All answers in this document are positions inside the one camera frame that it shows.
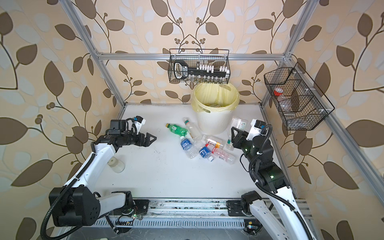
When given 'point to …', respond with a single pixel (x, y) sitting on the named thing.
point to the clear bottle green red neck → (194, 133)
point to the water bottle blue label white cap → (187, 146)
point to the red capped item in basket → (278, 91)
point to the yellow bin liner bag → (210, 97)
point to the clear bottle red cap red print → (221, 155)
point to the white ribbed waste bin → (214, 123)
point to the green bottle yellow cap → (177, 129)
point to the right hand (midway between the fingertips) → (236, 131)
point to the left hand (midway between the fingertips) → (149, 135)
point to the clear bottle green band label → (238, 123)
